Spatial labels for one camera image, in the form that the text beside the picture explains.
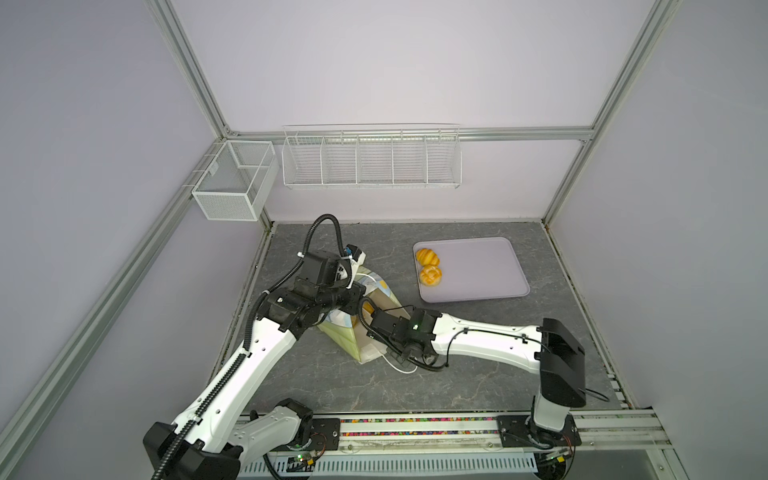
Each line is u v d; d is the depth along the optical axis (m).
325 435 0.74
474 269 1.08
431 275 0.99
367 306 0.71
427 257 1.05
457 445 0.74
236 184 1.07
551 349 0.50
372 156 0.98
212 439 0.37
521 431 0.74
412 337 0.54
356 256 0.63
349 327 0.70
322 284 0.54
